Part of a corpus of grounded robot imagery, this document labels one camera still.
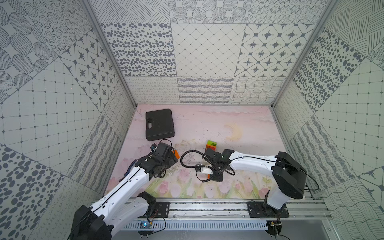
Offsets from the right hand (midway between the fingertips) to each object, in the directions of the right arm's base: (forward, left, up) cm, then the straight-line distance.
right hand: (215, 174), depth 84 cm
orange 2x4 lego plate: (+18, +4, 0) cm, 19 cm away
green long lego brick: (+20, +1, +1) cm, 20 cm away
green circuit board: (-24, +35, -3) cm, 43 cm away
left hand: (+4, +22, +9) cm, 24 cm away
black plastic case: (+32, +37, +5) cm, 49 cm away
